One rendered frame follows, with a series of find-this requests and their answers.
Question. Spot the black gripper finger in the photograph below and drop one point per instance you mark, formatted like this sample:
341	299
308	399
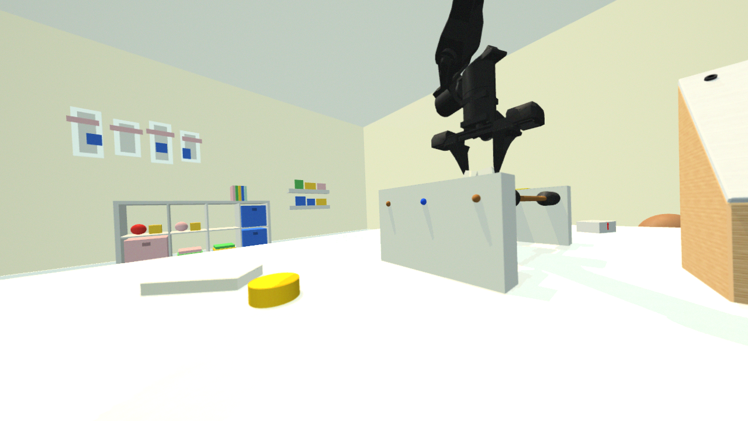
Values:
502	139
460	153

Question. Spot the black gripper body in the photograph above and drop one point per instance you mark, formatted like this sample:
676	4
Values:
480	118

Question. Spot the yellow short cylinder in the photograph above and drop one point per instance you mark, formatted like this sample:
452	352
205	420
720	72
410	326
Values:
273	290

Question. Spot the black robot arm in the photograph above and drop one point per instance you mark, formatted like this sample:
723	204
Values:
459	40

